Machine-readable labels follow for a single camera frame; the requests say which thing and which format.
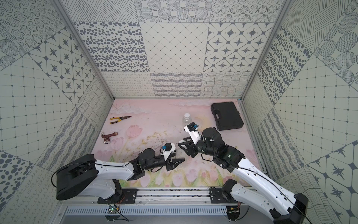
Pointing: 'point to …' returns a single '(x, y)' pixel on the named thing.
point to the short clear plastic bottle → (186, 119)
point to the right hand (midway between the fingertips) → (182, 143)
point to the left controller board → (112, 210)
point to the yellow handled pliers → (120, 118)
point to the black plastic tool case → (226, 115)
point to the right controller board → (233, 212)
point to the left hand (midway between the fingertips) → (183, 153)
